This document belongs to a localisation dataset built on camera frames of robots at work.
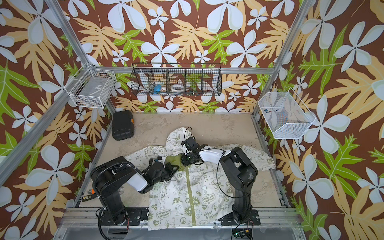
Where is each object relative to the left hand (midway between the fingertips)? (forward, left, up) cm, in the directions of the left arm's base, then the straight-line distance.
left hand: (181, 165), depth 90 cm
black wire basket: (+48, +5, +28) cm, 56 cm away
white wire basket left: (+34, +53, +32) cm, 71 cm away
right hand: (+3, 0, -2) cm, 4 cm away
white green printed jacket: (-17, -12, -1) cm, 21 cm away
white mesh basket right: (+18, -59, +25) cm, 67 cm away
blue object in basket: (+41, +16, +26) cm, 52 cm away
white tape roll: (+44, +4, +24) cm, 50 cm away
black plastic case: (+28, +43, +3) cm, 52 cm away
